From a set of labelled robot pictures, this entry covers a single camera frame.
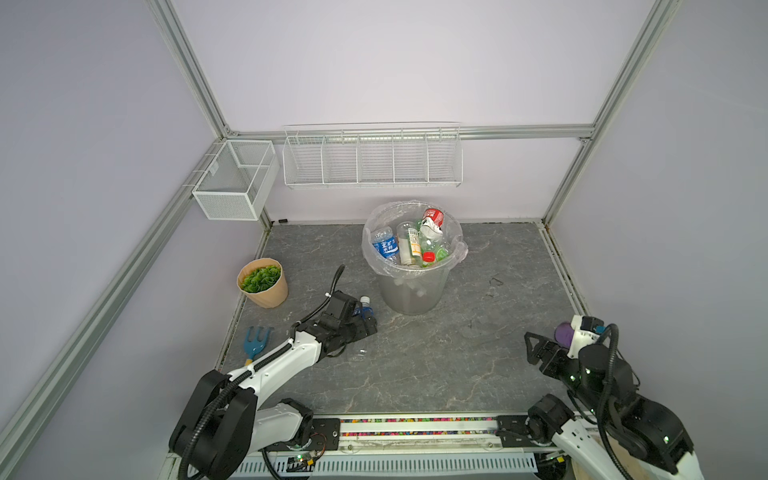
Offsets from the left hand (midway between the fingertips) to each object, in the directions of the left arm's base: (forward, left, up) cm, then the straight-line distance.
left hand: (365, 330), depth 87 cm
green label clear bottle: (+11, -22, +20) cm, 32 cm away
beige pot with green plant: (+15, +30, +7) cm, 34 cm away
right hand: (-13, -42, +16) cm, 47 cm away
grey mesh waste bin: (+6, -16, +7) cm, 18 cm away
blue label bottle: (+13, -7, +24) cm, 28 cm away
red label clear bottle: (+16, -20, +24) cm, 35 cm away
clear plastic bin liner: (+28, -13, +21) cm, 37 cm away
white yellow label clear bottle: (+12, -15, +24) cm, 30 cm away
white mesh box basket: (+47, +41, +20) cm, 65 cm away
